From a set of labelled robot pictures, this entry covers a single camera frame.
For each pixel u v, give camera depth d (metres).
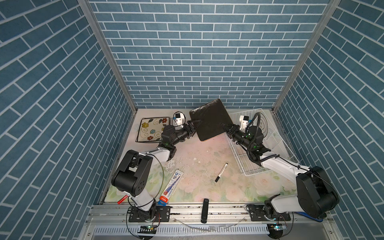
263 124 0.99
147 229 0.72
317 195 0.43
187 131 0.75
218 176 0.86
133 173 0.46
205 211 0.74
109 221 0.75
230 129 0.75
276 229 0.71
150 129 1.05
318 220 0.72
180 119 0.79
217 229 0.70
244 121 0.77
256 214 0.73
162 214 0.73
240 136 0.71
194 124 0.82
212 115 0.84
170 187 0.81
